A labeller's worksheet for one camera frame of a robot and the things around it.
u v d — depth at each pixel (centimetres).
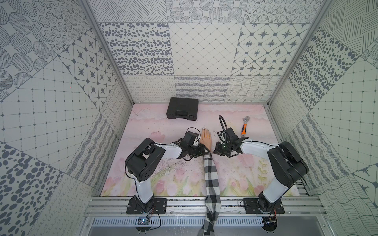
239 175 86
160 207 73
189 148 75
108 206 76
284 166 47
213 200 70
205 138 98
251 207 73
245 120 110
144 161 49
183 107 116
